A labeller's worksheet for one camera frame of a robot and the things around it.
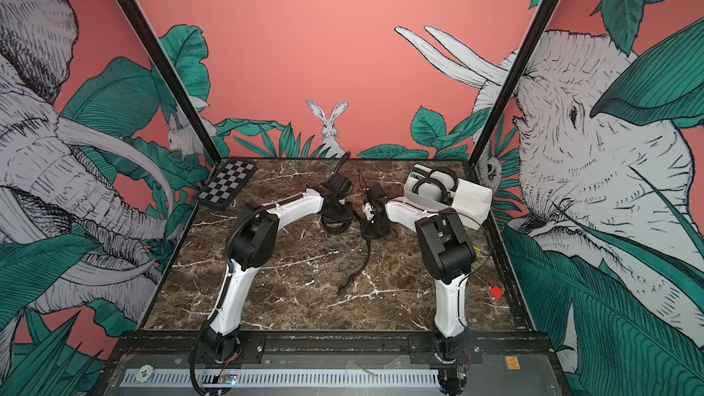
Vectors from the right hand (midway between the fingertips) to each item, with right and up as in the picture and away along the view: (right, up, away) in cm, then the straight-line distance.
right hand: (364, 233), depth 96 cm
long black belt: (-3, -13, -9) cm, 16 cm away
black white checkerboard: (-55, +19, +12) cm, 59 cm away
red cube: (+42, -17, -11) cm, 47 cm away
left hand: (-4, +6, +5) cm, 9 cm away
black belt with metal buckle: (+33, +23, +7) cm, 41 cm away
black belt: (+33, +21, +7) cm, 40 cm away
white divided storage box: (+39, +11, +3) cm, 40 cm away
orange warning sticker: (+39, -30, -25) cm, 55 cm away
